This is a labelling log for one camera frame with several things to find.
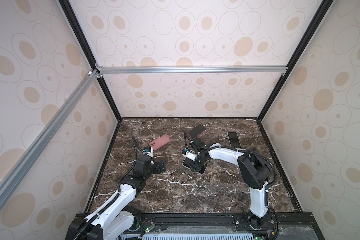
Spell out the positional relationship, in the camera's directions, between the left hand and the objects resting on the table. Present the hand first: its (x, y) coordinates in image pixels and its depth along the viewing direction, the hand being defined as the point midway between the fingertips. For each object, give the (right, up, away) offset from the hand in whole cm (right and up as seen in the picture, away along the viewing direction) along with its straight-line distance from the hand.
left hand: (162, 158), depth 84 cm
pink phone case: (-5, +8, +23) cm, 25 cm away
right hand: (+20, -5, +11) cm, 23 cm away
